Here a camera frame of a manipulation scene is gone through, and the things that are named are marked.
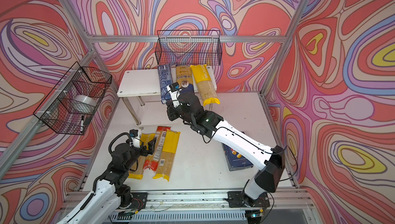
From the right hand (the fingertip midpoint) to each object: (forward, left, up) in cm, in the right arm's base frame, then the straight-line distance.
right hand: (168, 106), depth 68 cm
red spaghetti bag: (-15, +13, -30) cm, 36 cm away
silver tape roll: (+3, +40, +1) cm, 40 cm away
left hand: (-4, +14, -20) cm, 25 cm away
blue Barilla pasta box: (-16, -32, -28) cm, 45 cm away
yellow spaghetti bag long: (-9, +5, -32) cm, 33 cm away
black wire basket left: (+3, +46, 0) cm, 46 cm away
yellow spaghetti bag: (-19, +20, -31) cm, 42 cm away
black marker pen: (-3, +42, -7) cm, 43 cm away
